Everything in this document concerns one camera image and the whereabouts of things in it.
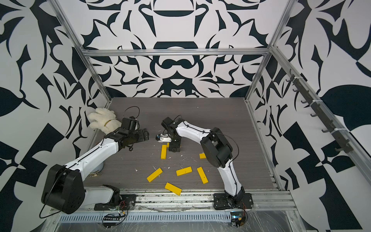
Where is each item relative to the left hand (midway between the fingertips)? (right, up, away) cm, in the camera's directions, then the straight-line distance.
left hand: (141, 132), depth 88 cm
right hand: (+20, -5, +6) cm, 21 cm away
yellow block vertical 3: (+9, -23, -6) cm, 26 cm away
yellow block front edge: (+20, -28, -11) cm, 36 cm away
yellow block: (+37, -24, -6) cm, 44 cm away
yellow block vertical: (+13, -13, +3) cm, 19 cm away
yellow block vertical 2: (+37, -15, +3) cm, 40 cm away
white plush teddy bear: (-26, +7, +8) cm, 28 cm away
